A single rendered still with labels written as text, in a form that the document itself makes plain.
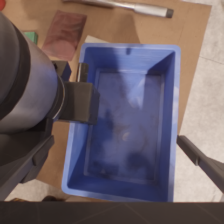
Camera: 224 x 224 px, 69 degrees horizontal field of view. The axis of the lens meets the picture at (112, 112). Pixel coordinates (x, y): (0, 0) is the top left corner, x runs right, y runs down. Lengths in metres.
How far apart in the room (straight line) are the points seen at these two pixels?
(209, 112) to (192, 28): 0.58
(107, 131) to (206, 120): 0.81
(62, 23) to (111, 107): 0.45
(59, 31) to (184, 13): 0.49
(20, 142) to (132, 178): 0.30
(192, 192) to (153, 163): 0.73
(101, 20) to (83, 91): 0.57
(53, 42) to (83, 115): 0.57
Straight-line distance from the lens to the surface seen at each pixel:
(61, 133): 0.63
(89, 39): 0.71
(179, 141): 0.17
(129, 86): 0.44
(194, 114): 1.12
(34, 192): 1.27
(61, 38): 0.73
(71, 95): 0.20
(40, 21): 0.84
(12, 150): 0.19
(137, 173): 0.43
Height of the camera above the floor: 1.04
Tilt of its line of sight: 78 degrees down
